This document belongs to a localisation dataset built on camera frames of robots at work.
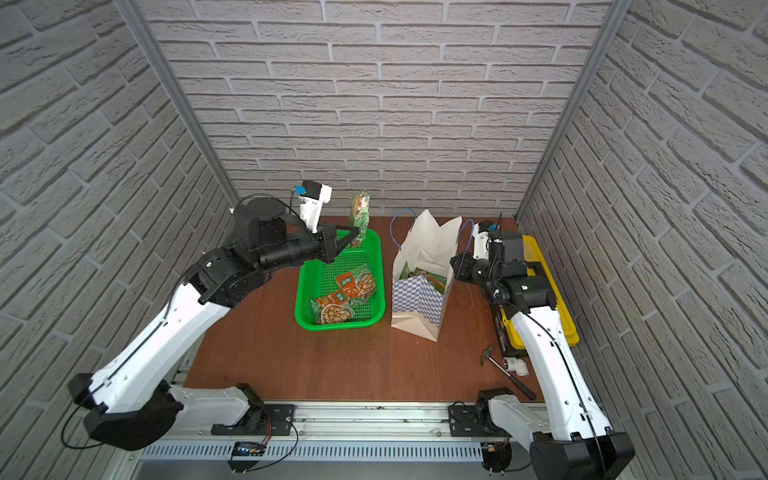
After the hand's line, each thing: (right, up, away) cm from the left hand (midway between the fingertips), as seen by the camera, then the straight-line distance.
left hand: (353, 219), depth 60 cm
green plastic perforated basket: (-18, -17, +39) cm, 46 cm away
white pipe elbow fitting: (+43, -39, +21) cm, 61 cm away
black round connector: (+33, -55, +8) cm, 65 cm away
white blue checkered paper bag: (+15, -22, +20) cm, 34 cm away
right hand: (+25, -9, +13) cm, 30 cm away
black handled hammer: (+36, -37, +25) cm, 57 cm away
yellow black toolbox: (+39, -28, +15) cm, 50 cm away
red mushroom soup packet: (-3, -18, +38) cm, 42 cm away
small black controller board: (-26, -55, +11) cm, 62 cm away
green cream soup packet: (-11, -26, +30) cm, 41 cm away
